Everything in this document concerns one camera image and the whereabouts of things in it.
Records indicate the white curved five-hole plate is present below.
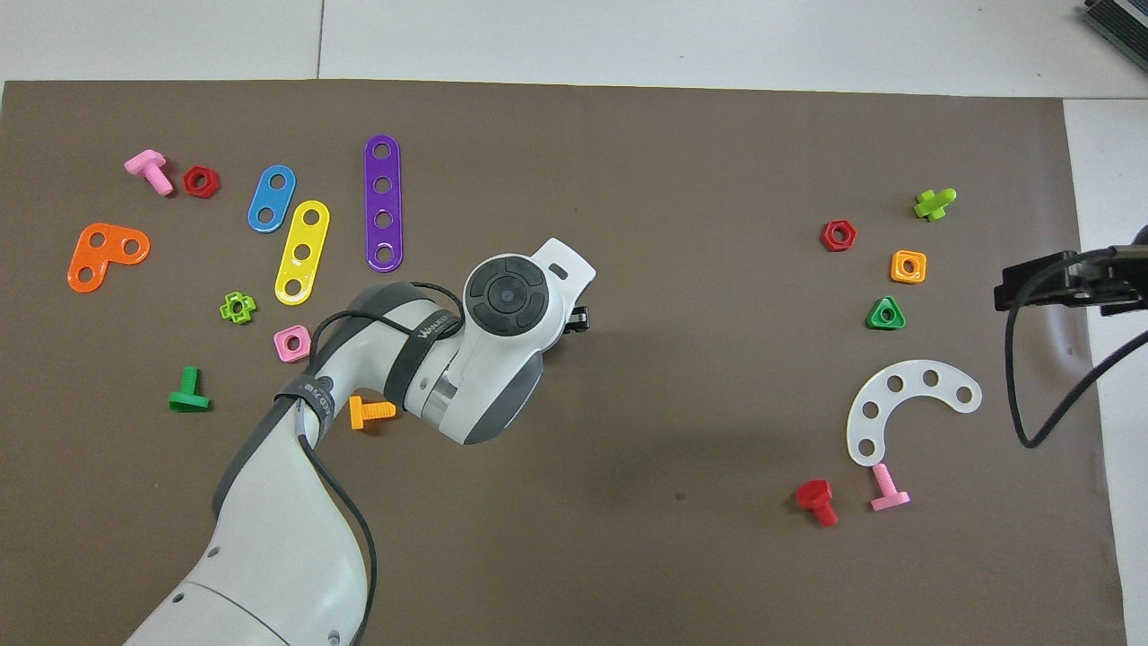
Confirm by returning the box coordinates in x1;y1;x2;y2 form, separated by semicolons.
846;360;984;468

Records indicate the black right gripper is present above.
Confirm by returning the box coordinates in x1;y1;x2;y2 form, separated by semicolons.
993;246;1148;316

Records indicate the purple four-hole plastic strip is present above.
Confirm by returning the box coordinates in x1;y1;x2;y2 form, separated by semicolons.
363;135;404;273

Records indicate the blue two-hole plastic strip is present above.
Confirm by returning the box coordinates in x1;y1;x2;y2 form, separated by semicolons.
247;164;297;234

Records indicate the pink plastic bolt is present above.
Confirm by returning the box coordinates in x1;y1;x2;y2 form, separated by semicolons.
124;149;175;197
869;462;912;513

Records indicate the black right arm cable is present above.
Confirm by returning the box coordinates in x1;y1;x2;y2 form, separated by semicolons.
1005;249;1148;450

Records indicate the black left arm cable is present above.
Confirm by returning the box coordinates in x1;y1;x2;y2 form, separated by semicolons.
274;281;467;646

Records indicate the dark grey ribbed device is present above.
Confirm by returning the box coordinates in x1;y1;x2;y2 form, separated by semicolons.
1079;0;1148;51

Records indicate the lime green cross-head bolt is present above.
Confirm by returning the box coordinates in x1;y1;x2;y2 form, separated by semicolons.
912;188;959;223

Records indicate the orange three-hole angled plate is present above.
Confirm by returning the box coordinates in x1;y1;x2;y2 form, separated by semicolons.
67;223;152;294

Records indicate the pink square plastic nut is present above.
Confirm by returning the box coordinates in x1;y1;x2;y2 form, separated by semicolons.
274;325;316;363

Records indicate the brown table mat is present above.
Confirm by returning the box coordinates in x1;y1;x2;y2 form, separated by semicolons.
0;79;1129;646

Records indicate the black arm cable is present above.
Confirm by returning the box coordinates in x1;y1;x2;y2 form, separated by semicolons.
1005;249;1148;450
274;281;467;646

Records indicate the green triangular plastic nut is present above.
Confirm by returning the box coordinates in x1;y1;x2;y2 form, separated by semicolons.
866;295;908;332

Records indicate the yellow three-hole plastic strip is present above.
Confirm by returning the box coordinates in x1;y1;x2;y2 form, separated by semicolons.
274;199;331;307

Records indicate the dark green plastic bolt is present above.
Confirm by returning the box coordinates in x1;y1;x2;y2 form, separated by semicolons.
168;366;212;414

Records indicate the red plastic bolt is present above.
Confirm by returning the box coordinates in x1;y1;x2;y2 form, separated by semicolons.
796;478;840;529

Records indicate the orange plastic bolt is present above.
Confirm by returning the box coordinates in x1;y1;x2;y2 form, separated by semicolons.
348;395;397;432

